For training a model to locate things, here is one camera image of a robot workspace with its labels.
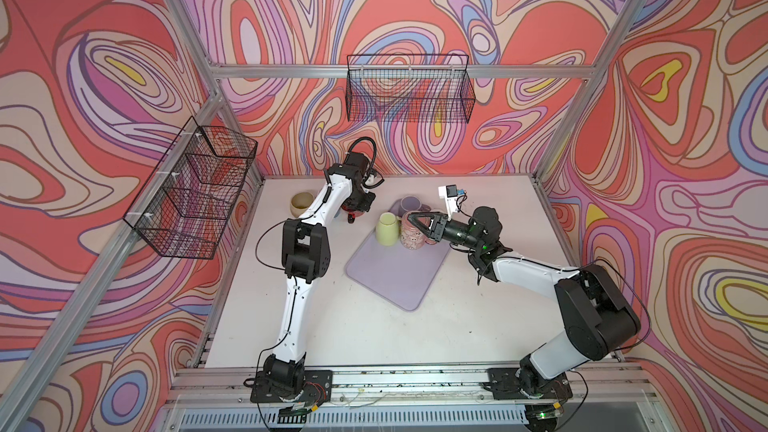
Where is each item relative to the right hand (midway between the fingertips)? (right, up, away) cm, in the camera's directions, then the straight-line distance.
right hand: (411, 223), depth 79 cm
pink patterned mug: (+3, +1, -3) cm, 5 cm away
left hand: (-13, +6, +23) cm, 27 cm away
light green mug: (-6, -3, +15) cm, 17 cm away
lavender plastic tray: (-2, -18, +15) cm, 23 cm away
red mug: (-18, +2, +22) cm, 28 cm away
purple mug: (+1, +6, +22) cm, 23 cm away
